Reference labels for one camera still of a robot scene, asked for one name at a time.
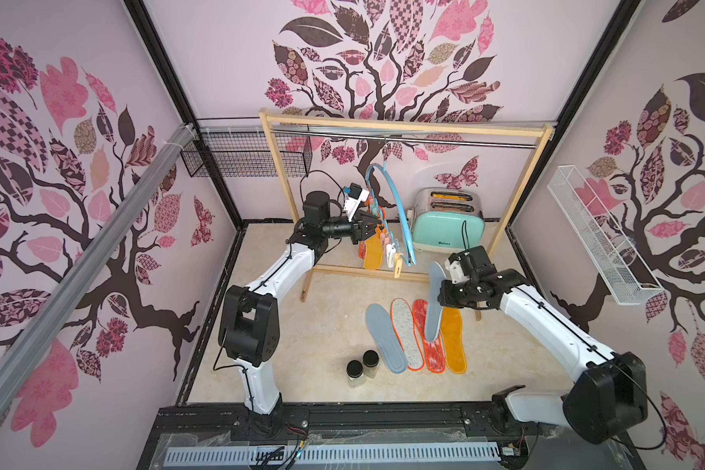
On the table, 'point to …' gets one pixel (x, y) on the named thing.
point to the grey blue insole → (382, 329)
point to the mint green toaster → (447, 220)
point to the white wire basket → (628, 276)
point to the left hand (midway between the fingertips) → (382, 226)
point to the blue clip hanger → (395, 183)
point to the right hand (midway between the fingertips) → (441, 302)
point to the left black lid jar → (354, 373)
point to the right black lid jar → (370, 361)
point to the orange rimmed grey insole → (402, 319)
